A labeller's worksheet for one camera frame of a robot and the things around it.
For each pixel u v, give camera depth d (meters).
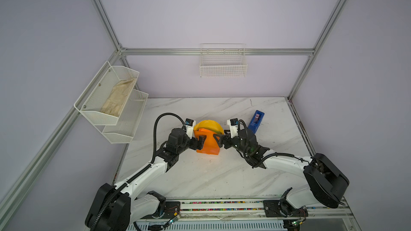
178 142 0.63
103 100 0.78
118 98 0.79
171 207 0.74
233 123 0.72
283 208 0.66
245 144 0.64
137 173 0.48
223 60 0.94
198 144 0.74
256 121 1.01
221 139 0.73
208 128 0.85
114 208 0.40
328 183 0.44
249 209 0.75
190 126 0.73
